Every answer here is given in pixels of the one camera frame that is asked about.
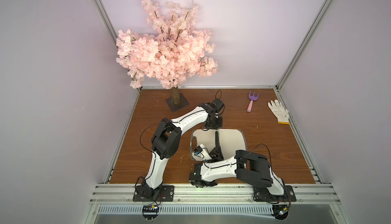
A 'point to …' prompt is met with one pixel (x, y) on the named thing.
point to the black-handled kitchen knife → (217, 144)
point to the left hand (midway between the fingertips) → (220, 127)
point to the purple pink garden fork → (252, 98)
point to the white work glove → (282, 114)
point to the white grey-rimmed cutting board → (230, 141)
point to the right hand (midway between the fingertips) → (218, 146)
